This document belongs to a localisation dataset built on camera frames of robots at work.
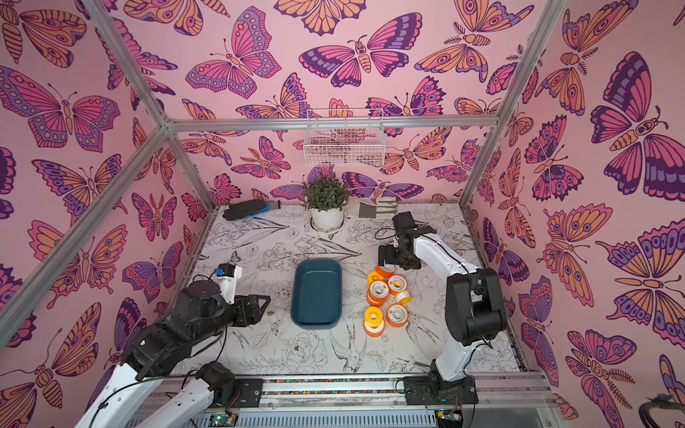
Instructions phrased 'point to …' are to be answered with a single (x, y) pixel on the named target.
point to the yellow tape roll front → (373, 316)
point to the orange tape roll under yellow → (375, 332)
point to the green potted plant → (325, 194)
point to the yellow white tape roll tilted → (403, 297)
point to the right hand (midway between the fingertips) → (387, 262)
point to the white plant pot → (326, 220)
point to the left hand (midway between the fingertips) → (263, 296)
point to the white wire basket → (347, 147)
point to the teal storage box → (317, 293)
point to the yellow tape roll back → (373, 276)
